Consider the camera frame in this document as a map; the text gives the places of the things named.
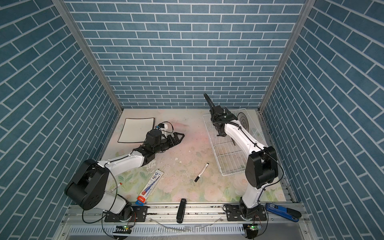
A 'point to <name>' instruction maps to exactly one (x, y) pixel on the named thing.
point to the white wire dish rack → (230, 156)
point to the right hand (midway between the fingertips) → (229, 127)
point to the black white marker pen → (201, 172)
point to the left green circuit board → (123, 229)
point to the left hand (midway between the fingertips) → (181, 138)
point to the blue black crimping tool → (287, 212)
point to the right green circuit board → (252, 229)
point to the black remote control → (181, 211)
